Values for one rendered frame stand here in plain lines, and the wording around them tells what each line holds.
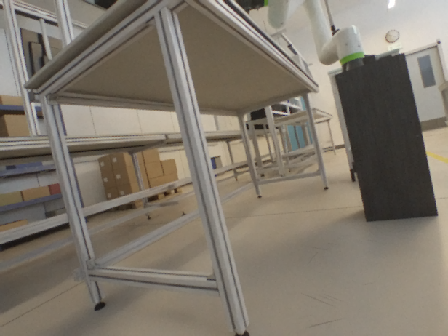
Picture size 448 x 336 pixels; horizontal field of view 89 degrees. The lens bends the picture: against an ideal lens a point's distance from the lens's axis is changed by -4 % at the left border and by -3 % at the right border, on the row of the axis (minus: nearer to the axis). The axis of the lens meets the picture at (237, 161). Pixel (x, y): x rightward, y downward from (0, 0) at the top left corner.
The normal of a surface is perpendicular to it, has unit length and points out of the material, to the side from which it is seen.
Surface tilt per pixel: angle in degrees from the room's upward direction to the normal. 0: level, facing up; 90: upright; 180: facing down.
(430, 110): 90
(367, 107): 90
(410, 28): 90
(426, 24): 90
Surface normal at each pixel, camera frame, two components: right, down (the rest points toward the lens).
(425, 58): -0.47, 0.13
